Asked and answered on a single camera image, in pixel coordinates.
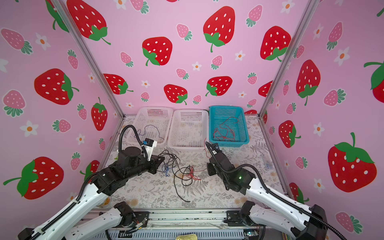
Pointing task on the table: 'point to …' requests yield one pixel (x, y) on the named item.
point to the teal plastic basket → (227, 126)
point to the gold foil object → (187, 237)
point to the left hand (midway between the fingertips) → (164, 157)
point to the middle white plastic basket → (189, 129)
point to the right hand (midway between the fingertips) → (208, 159)
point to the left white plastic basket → (152, 122)
